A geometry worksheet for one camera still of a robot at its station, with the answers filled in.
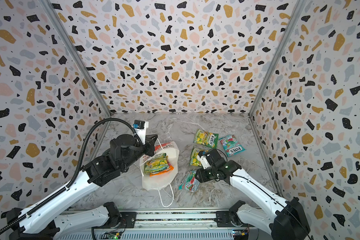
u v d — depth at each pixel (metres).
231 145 1.00
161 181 0.78
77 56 0.86
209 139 1.05
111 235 0.70
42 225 0.39
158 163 0.84
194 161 0.92
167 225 0.73
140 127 0.54
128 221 0.73
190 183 0.79
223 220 0.74
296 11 0.73
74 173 0.42
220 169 0.59
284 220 0.39
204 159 0.74
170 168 0.84
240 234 0.72
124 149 0.46
